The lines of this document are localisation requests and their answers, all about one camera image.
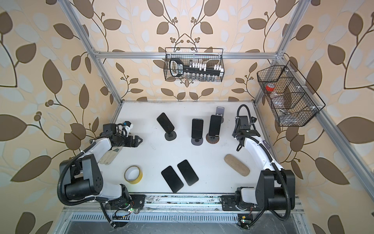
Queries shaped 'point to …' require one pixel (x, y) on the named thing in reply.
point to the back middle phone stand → (196, 142)
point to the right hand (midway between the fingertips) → (245, 135)
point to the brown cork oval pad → (236, 165)
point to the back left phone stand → (171, 136)
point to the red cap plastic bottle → (270, 87)
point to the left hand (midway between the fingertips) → (131, 138)
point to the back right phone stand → (212, 139)
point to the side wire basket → (292, 101)
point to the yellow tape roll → (138, 179)
